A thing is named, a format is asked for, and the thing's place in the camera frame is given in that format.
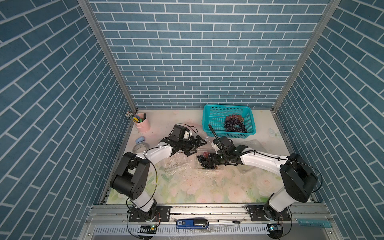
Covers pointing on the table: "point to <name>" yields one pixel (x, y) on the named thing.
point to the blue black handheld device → (192, 223)
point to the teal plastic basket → (214, 115)
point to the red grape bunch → (205, 154)
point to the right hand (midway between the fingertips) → (210, 162)
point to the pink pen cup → (143, 125)
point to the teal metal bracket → (321, 222)
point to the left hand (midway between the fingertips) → (206, 147)
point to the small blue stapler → (140, 139)
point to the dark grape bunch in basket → (235, 123)
